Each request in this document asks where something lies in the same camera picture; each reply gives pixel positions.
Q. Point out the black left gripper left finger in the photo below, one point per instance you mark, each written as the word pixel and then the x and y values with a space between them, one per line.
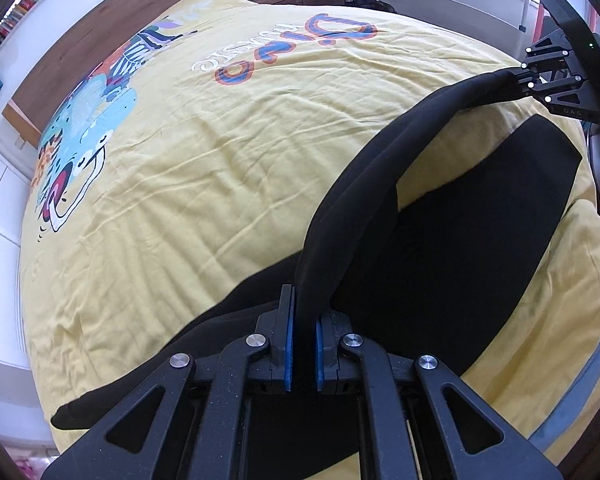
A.
pixel 188 417

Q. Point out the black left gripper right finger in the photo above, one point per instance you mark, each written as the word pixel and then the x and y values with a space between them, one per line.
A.
pixel 418 419

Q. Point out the black pants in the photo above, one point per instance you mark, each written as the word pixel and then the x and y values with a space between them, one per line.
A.
pixel 440 276

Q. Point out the yellow printed bed cover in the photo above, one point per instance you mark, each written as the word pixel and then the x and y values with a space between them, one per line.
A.
pixel 195 158

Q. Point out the wooden headboard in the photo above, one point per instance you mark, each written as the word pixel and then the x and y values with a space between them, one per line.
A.
pixel 58 43

